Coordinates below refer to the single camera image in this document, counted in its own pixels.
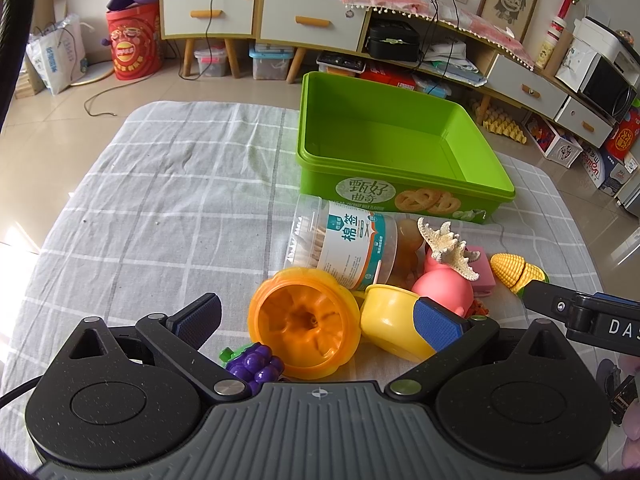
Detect yellow egg crate mat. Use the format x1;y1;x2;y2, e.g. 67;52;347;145
482;106;527;144

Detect red cardboard box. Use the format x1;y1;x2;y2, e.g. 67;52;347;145
359;62;416;90

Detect white printer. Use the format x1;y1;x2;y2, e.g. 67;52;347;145
574;16;639;74

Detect wooden TV cabinet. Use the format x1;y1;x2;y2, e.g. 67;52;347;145
160;0;614;145

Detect clear cotton swab jar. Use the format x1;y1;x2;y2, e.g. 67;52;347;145
284;194;398;292

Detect pink lace cloth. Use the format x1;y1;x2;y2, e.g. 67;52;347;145
342;0;535;70

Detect black microwave oven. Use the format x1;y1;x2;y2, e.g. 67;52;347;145
555;38;639;122

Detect green plastic cookie box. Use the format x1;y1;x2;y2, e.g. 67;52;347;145
296;72;516;223

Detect white paper bag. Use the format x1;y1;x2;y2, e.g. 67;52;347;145
26;13;88;96

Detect pink pig toy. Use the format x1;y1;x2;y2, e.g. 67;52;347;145
411;252;474;318

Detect orange pumpkin toy half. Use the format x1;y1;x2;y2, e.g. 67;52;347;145
247;268;361;380

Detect pink rectangular box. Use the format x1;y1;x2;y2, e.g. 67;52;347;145
465;246;496;298

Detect red cartoon bucket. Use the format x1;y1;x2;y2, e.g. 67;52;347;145
106;2;163;81

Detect white starfish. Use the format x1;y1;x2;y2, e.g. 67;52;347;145
416;218;480;282

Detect purple toy grapes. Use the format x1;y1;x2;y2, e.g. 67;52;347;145
219;342;284;396

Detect black case on shelf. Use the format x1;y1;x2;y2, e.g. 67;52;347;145
364;20;420;62

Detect toy corn cob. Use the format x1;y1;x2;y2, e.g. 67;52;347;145
489;252;549;298

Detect tan octopus toy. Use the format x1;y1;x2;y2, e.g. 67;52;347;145
387;219;424;289

